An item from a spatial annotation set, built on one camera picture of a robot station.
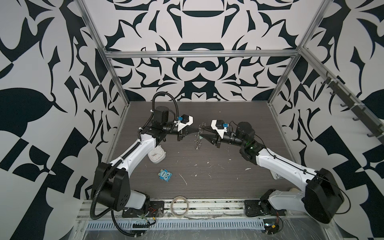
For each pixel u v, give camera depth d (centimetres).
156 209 73
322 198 41
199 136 71
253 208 74
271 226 71
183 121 62
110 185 41
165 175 83
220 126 58
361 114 54
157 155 89
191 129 70
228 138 65
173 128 67
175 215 73
